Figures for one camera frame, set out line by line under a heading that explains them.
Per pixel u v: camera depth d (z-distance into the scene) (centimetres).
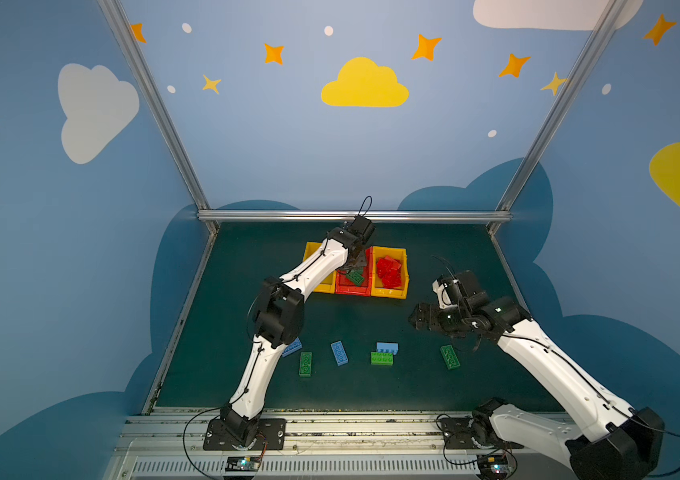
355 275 104
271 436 74
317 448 73
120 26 70
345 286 102
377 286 101
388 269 101
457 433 74
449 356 86
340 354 90
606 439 38
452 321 65
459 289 60
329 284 99
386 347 87
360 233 77
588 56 77
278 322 58
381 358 86
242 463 71
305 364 84
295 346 88
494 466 71
